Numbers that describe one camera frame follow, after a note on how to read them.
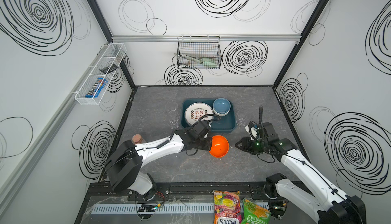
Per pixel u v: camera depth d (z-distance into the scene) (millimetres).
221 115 984
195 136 633
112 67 805
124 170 421
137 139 807
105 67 776
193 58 863
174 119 986
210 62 868
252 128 738
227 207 676
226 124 1016
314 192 444
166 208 703
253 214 649
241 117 1007
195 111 1020
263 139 619
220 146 801
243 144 735
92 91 693
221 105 1007
